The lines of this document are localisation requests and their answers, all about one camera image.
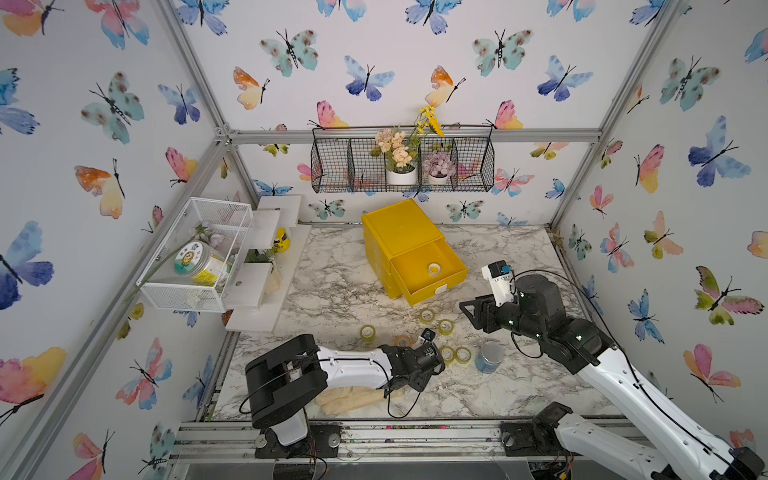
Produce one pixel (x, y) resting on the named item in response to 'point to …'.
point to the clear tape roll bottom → (434, 269)
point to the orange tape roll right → (404, 337)
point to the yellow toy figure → (282, 241)
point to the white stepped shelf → (259, 294)
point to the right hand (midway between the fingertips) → (472, 300)
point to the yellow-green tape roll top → (427, 315)
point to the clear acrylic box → (224, 226)
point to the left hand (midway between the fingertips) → (423, 369)
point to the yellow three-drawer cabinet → (408, 253)
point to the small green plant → (255, 255)
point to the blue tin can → (490, 356)
